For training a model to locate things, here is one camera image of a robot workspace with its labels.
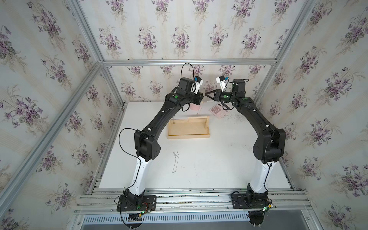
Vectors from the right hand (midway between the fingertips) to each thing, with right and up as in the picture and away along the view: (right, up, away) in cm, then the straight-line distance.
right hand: (208, 94), depth 84 cm
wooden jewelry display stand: (-8, -21, +20) cm, 30 cm away
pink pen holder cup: (-6, -5, +34) cm, 35 cm away
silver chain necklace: (-20, -41, +4) cm, 46 cm away
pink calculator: (+14, -8, +29) cm, 33 cm away
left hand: (-2, -1, 0) cm, 3 cm away
